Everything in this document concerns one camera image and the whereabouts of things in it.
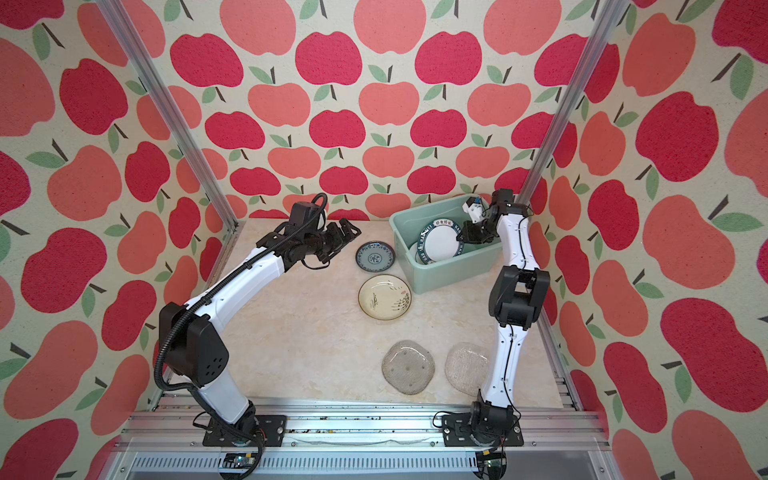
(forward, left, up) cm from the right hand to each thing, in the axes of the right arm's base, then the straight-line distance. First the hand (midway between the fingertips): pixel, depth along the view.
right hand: (467, 237), depth 98 cm
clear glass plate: (-37, 0, -16) cm, 41 cm away
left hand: (-14, +34, +11) cm, 38 cm away
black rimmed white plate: (+1, +9, -5) cm, 10 cm away
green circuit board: (-66, +57, -15) cm, 88 cm away
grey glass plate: (-39, +17, -16) cm, 46 cm away
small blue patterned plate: (0, +32, -14) cm, 34 cm away
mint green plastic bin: (-13, -2, +3) cm, 14 cm away
